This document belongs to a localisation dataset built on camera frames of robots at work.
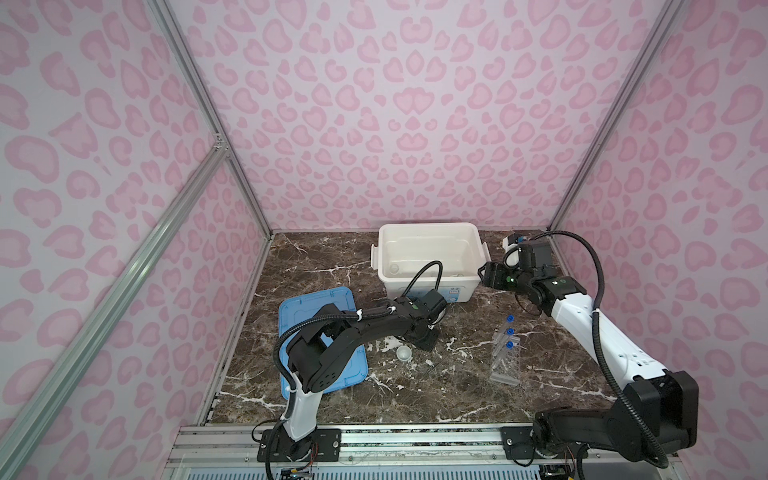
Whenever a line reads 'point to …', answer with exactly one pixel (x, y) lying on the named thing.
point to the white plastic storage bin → (403, 247)
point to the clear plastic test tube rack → (506, 358)
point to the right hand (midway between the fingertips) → (491, 269)
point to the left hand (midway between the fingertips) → (432, 339)
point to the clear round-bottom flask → (394, 269)
